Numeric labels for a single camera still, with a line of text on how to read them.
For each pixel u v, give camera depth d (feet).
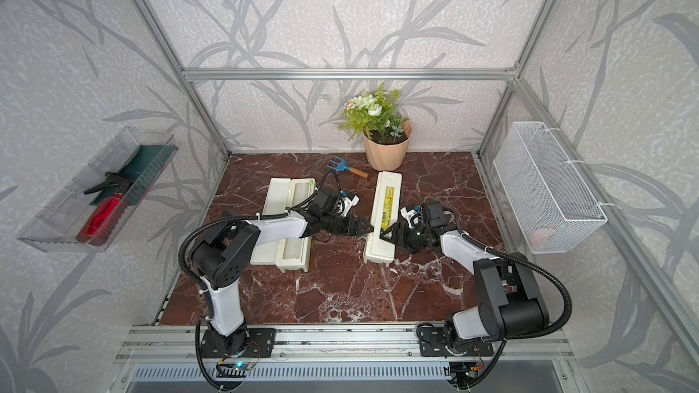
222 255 1.64
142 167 2.35
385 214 2.98
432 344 2.40
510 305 1.42
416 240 2.52
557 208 1.96
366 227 2.84
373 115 3.06
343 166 3.74
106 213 1.97
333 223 2.66
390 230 2.71
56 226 1.91
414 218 2.70
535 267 1.38
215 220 3.33
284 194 3.20
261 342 2.41
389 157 3.47
